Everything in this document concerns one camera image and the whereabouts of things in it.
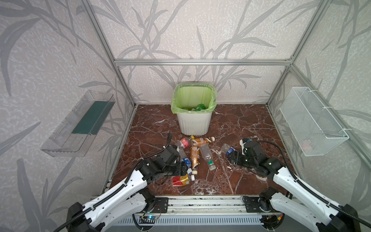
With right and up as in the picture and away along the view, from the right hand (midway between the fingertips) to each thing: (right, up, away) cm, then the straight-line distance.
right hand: (231, 153), depth 82 cm
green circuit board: (-45, -31, -10) cm, 56 cm away
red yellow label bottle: (-29, -14, -5) cm, 32 cm away
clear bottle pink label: (-28, +4, +10) cm, 30 cm away
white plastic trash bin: (-23, +16, +5) cm, 28 cm away
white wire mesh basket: (+33, +14, -18) cm, 40 cm away
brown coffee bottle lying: (-21, -3, +5) cm, 22 cm away
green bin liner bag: (-27, +35, +14) cm, 46 cm away
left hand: (-27, -5, -6) cm, 28 cm away
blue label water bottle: (0, 0, +12) cm, 12 cm away
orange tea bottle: (-16, +5, +11) cm, 21 cm away
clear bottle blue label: (-28, -3, +4) cm, 28 cm away
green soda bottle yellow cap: (-18, +27, +15) cm, 36 cm away
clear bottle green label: (-13, -3, +10) cm, 17 cm away
